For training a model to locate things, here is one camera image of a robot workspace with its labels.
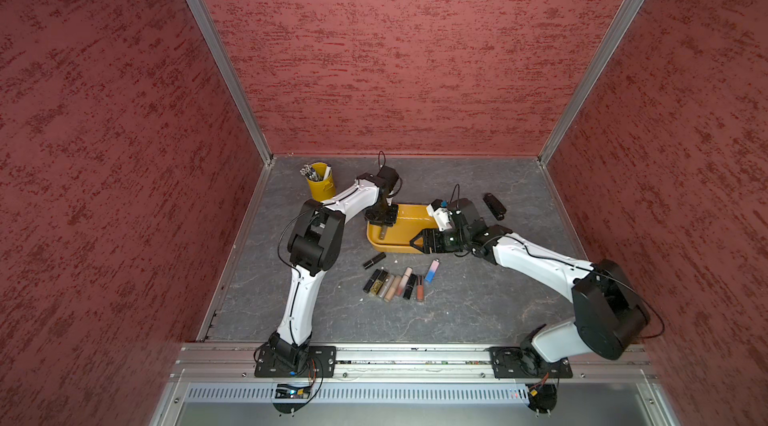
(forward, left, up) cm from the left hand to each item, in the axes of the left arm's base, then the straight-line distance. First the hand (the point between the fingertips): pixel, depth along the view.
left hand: (386, 226), depth 98 cm
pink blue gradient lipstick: (-15, -15, -1) cm, 21 cm away
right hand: (-12, -10, +8) cm, 17 cm away
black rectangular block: (+8, -39, 0) cm, 40 cm away
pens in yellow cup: (+11, +24, +14) cm, 30 cm away
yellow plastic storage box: (+4, -9, -3) cm, 10 cm away
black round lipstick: (-20, -8, 0) cm, 21 cm away
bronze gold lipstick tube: (-2, +1, 0) cm, 2 cm away
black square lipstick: (-21, +5, 0) cm, 21 cm away
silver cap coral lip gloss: (-21, -11, -1) cm, 23 cm away
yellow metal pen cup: (+11, +22, +6) cm, 25 cm away
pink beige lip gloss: (-18, -6, -1) cm, 19 cm away
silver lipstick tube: (-20, 0, 0) cm, 20 cm away
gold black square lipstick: (-19, +2, +1) cm, 19 cm away
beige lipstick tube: (-21, -2, 0) cm, 21 cm away
